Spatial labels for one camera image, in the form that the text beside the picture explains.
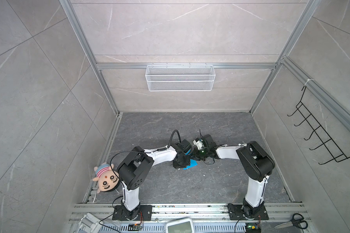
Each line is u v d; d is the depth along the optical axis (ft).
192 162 2.98
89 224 2.25
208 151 2.55
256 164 1.67
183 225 2.20
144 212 2.41
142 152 1.71
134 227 2.30
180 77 3.31
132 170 1.58
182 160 2.52
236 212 2.38
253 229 2.30
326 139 2.11
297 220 2.35
